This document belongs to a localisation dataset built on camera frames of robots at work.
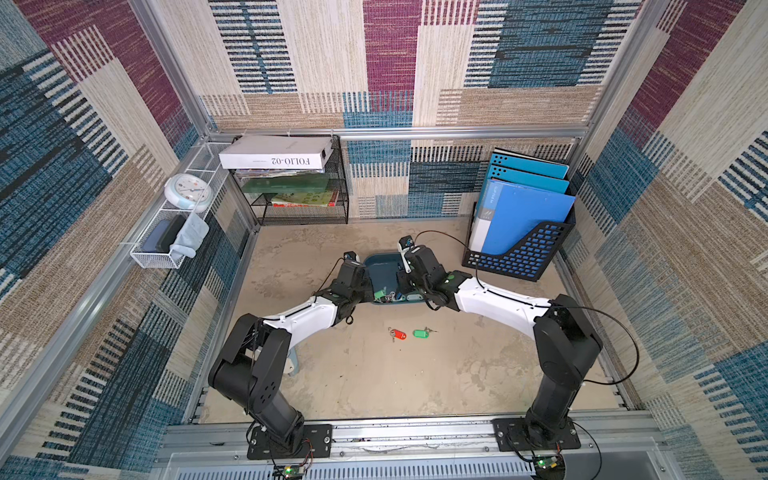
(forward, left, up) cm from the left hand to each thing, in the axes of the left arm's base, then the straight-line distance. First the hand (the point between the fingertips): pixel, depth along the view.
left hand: (367, 283), depth 94 cm
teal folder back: (+28, -51, +23) cm, 63 cm away
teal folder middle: (+22, -49, +22) cm, 58 cm away
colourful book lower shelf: (+25, +20, +12) cm, 35 cm away
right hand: (+1, -10, +6) cm, 12 cm away
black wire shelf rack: (+38, +43, 0) cm, 57 cm away
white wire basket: (+25, +47, +27) cm, 59 cm away
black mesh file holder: (+6, -51, +4) cm, 51 cm away
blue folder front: (+14, -43, +15) cm, 48 cm away
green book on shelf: (+26, +25, +18) cm, 41 cm away
